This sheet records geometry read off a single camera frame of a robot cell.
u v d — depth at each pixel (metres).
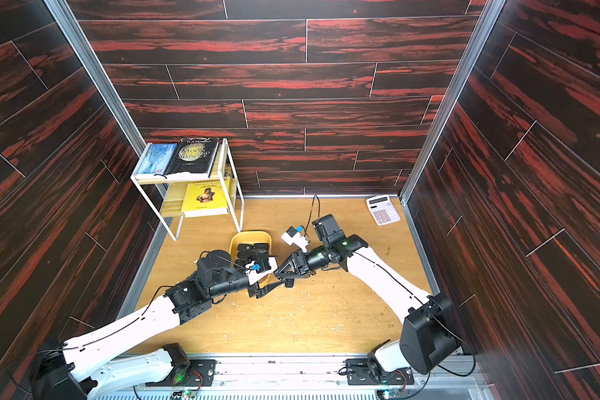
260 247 1.02
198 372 0.73
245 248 1.01
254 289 0.61
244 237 1.00
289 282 0.91
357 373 0.73
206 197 0.96
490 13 0.66
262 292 0.63
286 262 0.66
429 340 0.41
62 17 0.67
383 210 1.12
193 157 0.86
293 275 0.65
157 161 0.85
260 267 0.56
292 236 0.69
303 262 0.63
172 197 1.01
